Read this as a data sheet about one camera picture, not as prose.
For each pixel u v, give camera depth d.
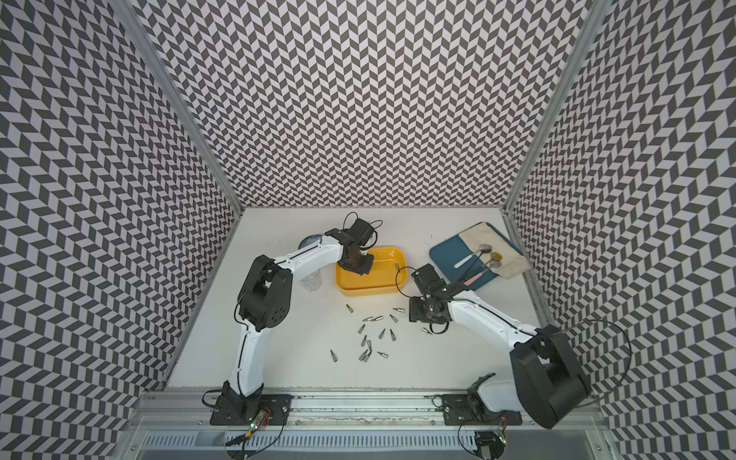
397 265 1.02
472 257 1.01
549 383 0.41
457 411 0.73
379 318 0.87
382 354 0.83
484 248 1.05
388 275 0.98
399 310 0.91
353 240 0.77
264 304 0.57
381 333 0.86
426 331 0.88
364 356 0.81
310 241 1.03
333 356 0.82
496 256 1.05
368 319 0.87
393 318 0.91
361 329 0.87
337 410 0.75
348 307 0.93
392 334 0.87
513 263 0.99
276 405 0.74
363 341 0.85
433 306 0.62
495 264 1.00
